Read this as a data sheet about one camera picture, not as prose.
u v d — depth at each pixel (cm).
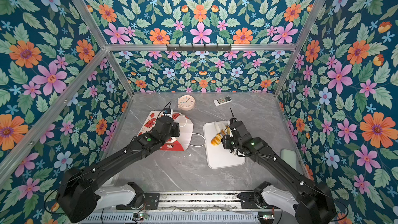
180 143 81
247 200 72
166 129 62
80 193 39
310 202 38
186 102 111
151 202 74
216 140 91
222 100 114
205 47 90
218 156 94
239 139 59
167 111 71
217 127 85
